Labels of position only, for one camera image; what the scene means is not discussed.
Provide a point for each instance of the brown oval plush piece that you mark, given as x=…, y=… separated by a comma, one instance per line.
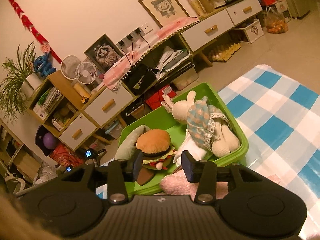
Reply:
x=178, y=170
x=145, y=176

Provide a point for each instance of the white box with heart cutout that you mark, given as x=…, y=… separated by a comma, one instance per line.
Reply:
x=251, y=31

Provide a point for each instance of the small lit screen device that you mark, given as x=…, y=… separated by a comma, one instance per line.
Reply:
x=68, y=169
x=88, y=153

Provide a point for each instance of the stack of papers in shelf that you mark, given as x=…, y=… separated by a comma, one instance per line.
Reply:
x=50, y=98

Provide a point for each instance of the bunny plush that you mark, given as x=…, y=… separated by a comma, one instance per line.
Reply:
x=200, y=122

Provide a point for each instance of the yellow tube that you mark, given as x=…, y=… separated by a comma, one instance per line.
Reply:
x=81, y=88

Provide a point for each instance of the wooden tv cabinet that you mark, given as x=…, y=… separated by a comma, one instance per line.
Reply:
x=185, y=42

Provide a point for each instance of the white desk fan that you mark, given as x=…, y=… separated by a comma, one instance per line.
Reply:
x=85, y=73
x=70, y=66

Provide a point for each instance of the potted green plant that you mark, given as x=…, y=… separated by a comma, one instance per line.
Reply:
x=15, y=87

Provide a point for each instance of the plastic bag of oranges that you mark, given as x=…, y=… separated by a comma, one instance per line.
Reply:
x=275, y=23

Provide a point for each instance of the yellow egg tray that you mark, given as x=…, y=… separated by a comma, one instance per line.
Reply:
x=223, y=52

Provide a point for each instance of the clear plastic storage box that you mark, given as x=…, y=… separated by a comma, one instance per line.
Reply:
x=113, y=130

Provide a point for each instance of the blue alien plush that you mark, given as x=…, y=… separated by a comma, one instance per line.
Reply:
x=43, y=65

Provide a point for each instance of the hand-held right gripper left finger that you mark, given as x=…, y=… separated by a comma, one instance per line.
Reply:
x=138, y=166

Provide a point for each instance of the red flat box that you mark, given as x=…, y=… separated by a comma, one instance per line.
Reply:
x=160, y=97

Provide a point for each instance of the red hanging wall decoration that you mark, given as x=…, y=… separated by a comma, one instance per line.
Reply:
x=30, y=25

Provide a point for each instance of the wooden shelf cabinet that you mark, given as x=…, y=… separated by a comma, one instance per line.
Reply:
x=53, y=80

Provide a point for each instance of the burger plush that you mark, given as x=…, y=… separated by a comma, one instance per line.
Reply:
x=152, y=140

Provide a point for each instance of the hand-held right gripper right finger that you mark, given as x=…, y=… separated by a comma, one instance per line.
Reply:
x=188, y=167

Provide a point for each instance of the framed cartoon face picture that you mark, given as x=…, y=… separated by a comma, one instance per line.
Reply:
x=165, y=5

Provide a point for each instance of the cardboard box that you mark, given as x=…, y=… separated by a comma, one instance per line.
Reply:
x=282, y=3

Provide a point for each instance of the blue white checked mat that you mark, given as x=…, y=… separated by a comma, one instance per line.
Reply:
x=275, y=130

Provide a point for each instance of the yellow toy car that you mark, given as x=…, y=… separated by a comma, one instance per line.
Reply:
x=85, y=99

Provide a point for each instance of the grey plush pillow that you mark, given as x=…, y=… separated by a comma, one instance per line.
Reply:
x=127, y=142

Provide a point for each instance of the white wall outlet strip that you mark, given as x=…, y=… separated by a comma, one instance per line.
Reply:
x=146, y=28

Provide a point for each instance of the pink table cloth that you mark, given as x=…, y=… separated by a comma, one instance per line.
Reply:
x=140, y=52

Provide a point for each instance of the black bag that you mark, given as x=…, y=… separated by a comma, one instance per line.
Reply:
x=140, y=80

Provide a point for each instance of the purple ball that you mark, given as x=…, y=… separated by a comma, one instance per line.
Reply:
x=50, y=140

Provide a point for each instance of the green plastic bin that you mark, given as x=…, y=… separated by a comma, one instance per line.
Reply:
x=172, y=130

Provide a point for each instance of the pink pig plush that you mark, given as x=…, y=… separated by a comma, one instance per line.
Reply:
x=175, y=186

